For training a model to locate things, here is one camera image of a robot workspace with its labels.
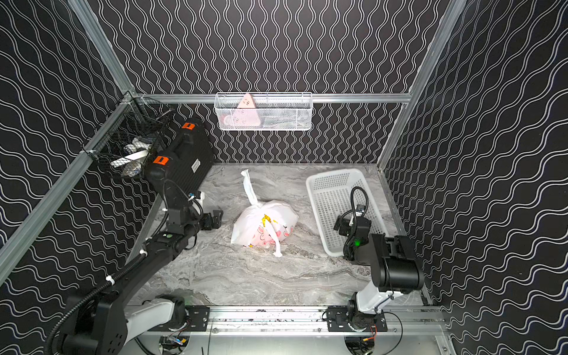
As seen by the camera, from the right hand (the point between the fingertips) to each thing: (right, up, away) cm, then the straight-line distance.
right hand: (351, 217), depth 96 cm
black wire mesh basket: (-90, +29, -12) cm, 95 cm away
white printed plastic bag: (-36, -1, -11) cm, 38 cm away
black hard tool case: (-73, +20, -6) cm, 76 cm away
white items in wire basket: (-80, +24, -21) cm, 86 cm away
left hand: (-58, +5, -11) cm, 59 cm away
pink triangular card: (-45, +43, -7) cm, 62 cm away
